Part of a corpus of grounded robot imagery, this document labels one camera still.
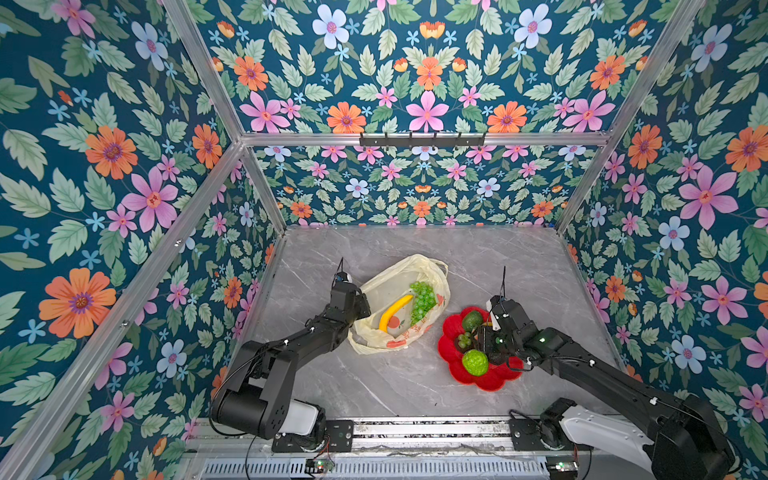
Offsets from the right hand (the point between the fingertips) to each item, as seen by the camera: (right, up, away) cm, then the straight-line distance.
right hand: (476, 335), depth 83 cm
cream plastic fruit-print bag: (-25, +12, +17) cm, 33 cm away
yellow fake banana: (-26, +3, +10) cm, 28 cm away
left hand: (-32, +11, +8) cm, 35 cm away
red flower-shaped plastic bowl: (+6, -11, -1) cm, 12 cm away
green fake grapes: (-15, +8, +10) cm, 19 cm away
